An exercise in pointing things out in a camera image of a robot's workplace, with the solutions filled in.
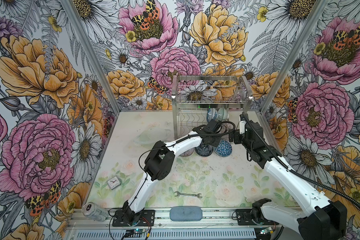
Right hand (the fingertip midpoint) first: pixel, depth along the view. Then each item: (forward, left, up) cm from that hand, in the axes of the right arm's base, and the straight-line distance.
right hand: (239, 132), depth 80 cm
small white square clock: (-17, +69, -20) cm, 74 cm away
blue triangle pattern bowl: (+2, +4, -20) cm, 21 cm away
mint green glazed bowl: (+25, +2, -12) cm, 28 cm away
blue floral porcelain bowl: (+25, +9, -11) cm, 29 cm away
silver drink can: (-33, +68, -9) cm, 76 cm away
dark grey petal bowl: (+2, +16, -21) cm, 27 cm away
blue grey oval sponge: (-33, +29, -19) cm, 48 cm away
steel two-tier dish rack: (+41, +22, -7) cm, 48 cm away
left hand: (+3, +10, -14) cm, 18 cm away
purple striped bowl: (+1, +27, -21) cm, 34 cm away
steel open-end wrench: (-24, +33, -22) cm, 46 cm away
